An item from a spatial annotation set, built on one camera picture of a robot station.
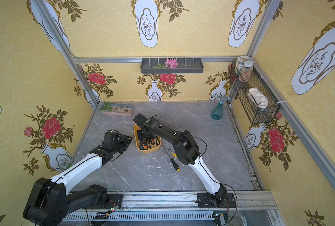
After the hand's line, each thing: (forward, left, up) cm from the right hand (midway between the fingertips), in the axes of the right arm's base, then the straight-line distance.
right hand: (145, 134), depth 97 cm
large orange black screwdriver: (-8, -1, +1) cm, 8 cm away
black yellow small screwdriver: (-5, -9, -1) cm, 10 cm away
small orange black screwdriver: (-4, -5, -1) cm, 7 cm away
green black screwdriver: (-7, +2, -1) cm, 7 cm away
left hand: (-7, +9, +7) cm, 13 cm away
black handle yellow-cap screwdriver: (-18, -20, -3) cm, 27 cm away
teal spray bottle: (+21, -52, -1) cm, 56 cm away
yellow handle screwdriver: (-13, -20, -3) cm, 24 cm away
